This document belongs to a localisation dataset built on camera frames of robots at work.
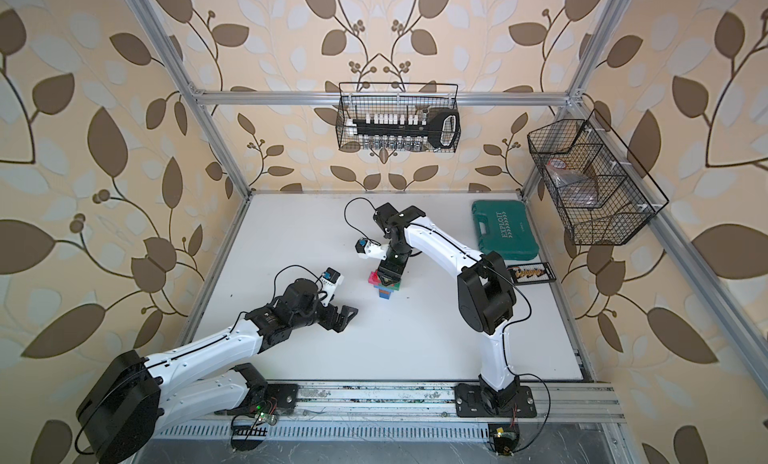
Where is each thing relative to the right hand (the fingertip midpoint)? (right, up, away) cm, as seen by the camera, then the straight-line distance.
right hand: (391, 270), depth 88 cm
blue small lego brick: (-2, -8, +3) cm, 9 cm away
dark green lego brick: (+1, -4, -4) cm, 6 cm away
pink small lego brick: (-5, -2, -2) cm, 6 cm away
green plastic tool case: (+40, +13, +15) cm, 45 cm away
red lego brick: (-4, +1, -10) cm, 11 cm away
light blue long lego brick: (-1, -5, -3) cm, 6 cm away
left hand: (-13, -8, -5) cm, 16 cm away
